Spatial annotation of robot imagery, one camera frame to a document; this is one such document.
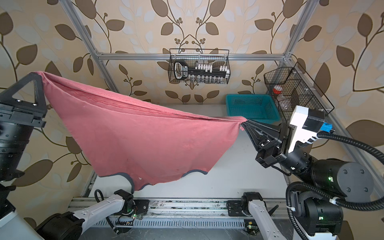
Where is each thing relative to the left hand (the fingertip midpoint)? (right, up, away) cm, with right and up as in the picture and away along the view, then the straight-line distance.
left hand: (33, 74), depth 28 cm
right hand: (+43, -10, +7) cm, 44 cm away
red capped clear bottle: (+75, +7, +53) cm, 92 cm away
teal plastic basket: (+81, 0, +88) cm, 119 cm away
